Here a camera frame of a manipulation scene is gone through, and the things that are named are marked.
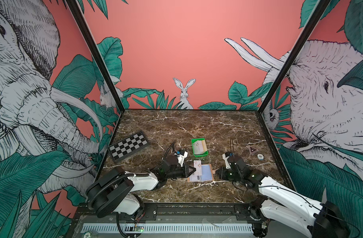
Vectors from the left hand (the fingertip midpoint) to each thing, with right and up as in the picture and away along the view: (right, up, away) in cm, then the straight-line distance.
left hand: (197, 169), depth 80 cm
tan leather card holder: (+6, -5, +7) cm, 11 cm away
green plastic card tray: (+6, +5, +13) cm, 16 cm away
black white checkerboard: (-47, +10, +15) cm, 50 cm away
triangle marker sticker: (+39, +7, +18) cm, 43 cm away
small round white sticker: (+43, +3, +16) cm, 46 cm away
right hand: (+9, -1, +1) cm, 10 cm away
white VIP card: (+1, +1, +4) cm, 4 cm away
